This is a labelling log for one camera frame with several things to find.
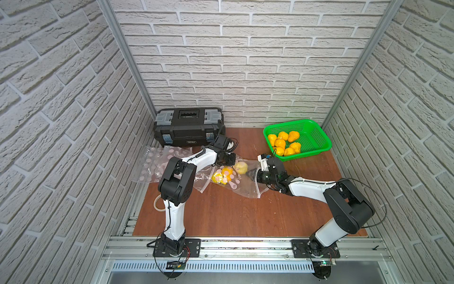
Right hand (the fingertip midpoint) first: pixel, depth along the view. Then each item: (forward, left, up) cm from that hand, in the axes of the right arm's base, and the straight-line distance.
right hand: (249, 173), depth 90 cm
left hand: (+11, +6, -2) cm, 12 cm away
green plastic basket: (+26, -45, -7) cm, 53 cm away
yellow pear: (+25, -18, -1) cm, 30 cm away
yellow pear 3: (+27, -32, -3) cm, 42 cm away
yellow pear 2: (+27, -26, -2) cm, 37 cm away
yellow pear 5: (+18, -31, -2) cm, 35 cm away
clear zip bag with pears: (-1, +9, -1) cm, 9 cm away
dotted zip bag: (+2, +25, -5) cm, 26 cm away
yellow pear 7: (+14, -25, -1) cm, 29 cm away
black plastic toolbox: (+25, +32, +11) cm, 42 cm away
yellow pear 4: (+20, -21, -1) cm, 29 cm away
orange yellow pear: (+2, +11, 0) cm, 11 cm away
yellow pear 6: (+14, -20, -1) cm, 25 cm away
